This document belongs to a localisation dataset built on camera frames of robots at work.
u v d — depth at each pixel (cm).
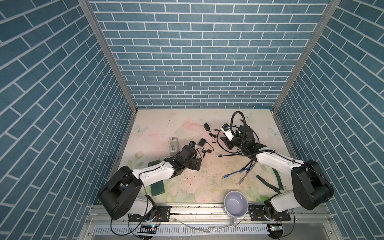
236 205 76
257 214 74
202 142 99
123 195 42
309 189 44
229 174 87
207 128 105
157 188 81
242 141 68
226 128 75
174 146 96
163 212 74
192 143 79
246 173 87
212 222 73
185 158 67
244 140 68
